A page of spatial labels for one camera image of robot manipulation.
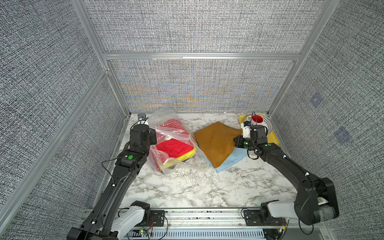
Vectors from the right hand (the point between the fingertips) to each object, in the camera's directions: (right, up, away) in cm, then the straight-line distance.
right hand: (234, 134), depth 86 cm
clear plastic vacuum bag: (-20, -17, +7) cm, 27 cm away
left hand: (-45, +4, -13) cm, 47 cm away
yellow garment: (-35, -15, -4) cm, 38 cm away
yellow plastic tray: (+32, -3, +20) cm, 38 cm away
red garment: (-35, -3, -4) cm, 35 cm away
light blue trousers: (+3, -12, +6) cm, 14 cm away
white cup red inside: (+22, +10, +19) cm, 31 cm away
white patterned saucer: (+30, +7, +24) cm, 39 cm away
